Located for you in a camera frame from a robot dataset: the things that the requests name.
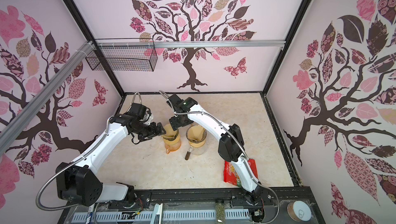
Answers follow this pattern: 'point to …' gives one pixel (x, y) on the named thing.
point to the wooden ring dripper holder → (196, 145)
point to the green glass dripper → (172, 139)
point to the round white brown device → (298, 211)
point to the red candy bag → (231, 175)
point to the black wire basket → (126, 54)
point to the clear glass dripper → (202, 139)
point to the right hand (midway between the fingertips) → (178, 122)
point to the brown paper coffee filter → (196, 132)
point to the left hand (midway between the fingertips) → (158, 136)
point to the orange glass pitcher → (171, 147)
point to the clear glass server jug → (198, 151)
